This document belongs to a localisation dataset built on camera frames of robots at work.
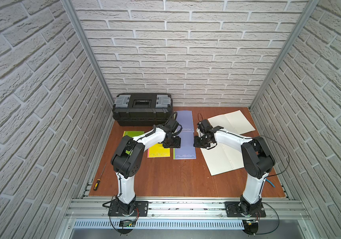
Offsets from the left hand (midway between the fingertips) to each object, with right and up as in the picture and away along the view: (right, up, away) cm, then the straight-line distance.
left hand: (179, 144), depth 93 cm
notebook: (+27, -9, -1) cm, 29 cm away
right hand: (+12, -1, +2) cm, 12 cm away
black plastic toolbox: (-24, +23, +2) cm, 33 cm away
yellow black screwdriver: (-47, -19, -10) cm, 51 cm away
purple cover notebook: (+5, +16, +21) cm, 27 cm away
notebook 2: (-14, -5, +3) cm, 15 cm away
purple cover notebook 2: (+5, -5, +2) cm, 7 cm away
